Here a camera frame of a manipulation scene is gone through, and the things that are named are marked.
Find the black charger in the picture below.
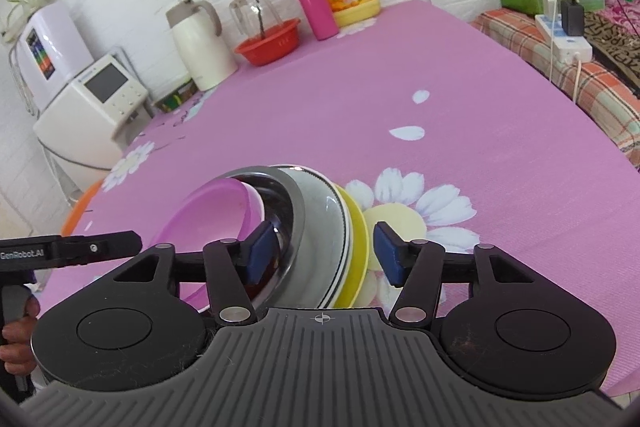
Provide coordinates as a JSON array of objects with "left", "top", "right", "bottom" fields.
[{"left": 560, "top": 0, "right": 586, "bottom": 36}]

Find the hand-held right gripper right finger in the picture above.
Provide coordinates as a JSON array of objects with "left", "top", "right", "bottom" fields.
[{"left": 372, "top": 221, "right": 538, "bottom": 328}]

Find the pink floral cloth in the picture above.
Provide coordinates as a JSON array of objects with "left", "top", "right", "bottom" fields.
[{"left": 595, "top": 0, "right": 640, "bottom": 25}]

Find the white appliance with screen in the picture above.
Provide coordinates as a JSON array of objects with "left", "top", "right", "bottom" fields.
[{"left": 32, "top": 53, "right": 153, "bottom": 170}]

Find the pink floral tablecloth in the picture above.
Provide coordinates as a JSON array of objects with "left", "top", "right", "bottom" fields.
[{"left": 30, "top": 0, "right": 640, "bottom": 408}]

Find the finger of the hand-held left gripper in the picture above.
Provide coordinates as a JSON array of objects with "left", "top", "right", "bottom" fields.
[{"left": 60, "top": 230, "right": 143, "bottom": 267}]

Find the pink thermos bottle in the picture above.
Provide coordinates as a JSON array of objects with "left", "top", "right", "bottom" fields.
[{"left": 280, "top": 0, "right": 341, "bottom": 42}]

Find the purple plastic bowl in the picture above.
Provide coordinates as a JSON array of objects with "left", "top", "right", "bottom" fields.
[{"left": 155, "top": 177, "right": 266, "bottom": 313}]

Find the red plastic basket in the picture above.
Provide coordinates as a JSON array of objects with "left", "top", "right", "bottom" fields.
[{"left": 234, "top": 18, "right": 301, "bottom": 66}]

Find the steel bowl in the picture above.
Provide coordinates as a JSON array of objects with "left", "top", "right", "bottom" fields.
[{"left": 215, "top": 165, "right": 307, "bottom": 308}]

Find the orange plastic basin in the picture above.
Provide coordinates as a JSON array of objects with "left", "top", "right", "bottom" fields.
[{"left": 61, "top": 179, "right": 103, "bottom": 238}]

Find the white thermos jug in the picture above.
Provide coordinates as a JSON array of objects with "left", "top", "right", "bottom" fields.
[{"left": 166, "top": 0, "right": 240, "bottom": 92}]

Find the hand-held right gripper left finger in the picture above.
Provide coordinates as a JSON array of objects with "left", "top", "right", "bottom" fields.
[{"left": 112, "top": 221, "right": 279, "bottom": 327}]

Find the white wall water purifier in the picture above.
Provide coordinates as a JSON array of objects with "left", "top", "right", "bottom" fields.
[{"left": 7, "top": 2, "right": 96, "bottom": 112}]

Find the leopard print cloth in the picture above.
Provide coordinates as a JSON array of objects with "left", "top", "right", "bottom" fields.
[{"left": 582, "top": 9, "right": 640, "bottom": 90}]

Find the person's left hand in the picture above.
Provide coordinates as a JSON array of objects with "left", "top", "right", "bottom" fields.
[{"left": 0, "top": 296, "right": 42, "bottom": 378}]

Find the plaid blanket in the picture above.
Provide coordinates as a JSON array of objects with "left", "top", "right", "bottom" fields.
[{"left": 470, "top": 7, "right": 640, "bottom": 168}]

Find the glass pitcher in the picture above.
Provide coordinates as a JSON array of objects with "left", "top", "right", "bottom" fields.
[{"left": 228, "top": 0, "right": 278, "bottom": 38}]

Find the green instant noodle bowl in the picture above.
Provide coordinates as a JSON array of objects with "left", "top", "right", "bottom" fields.
[{"left": 152, "top": 77, "right": 197, "bottom": 114}]

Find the yellow plastic plate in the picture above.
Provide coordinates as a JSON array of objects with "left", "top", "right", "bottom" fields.
[{"left": 332, "top": 184, "right": 375, "bottom": 309}]

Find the white power strip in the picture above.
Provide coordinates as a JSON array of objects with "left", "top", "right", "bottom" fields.
[{"left": 535, "top": 13, "right": 593, "bottom": 62}]

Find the white dark-rimmed plate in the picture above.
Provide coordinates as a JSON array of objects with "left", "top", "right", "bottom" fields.
[{"left": 272, "top": 165, "right": 348, "bottom": 308}]

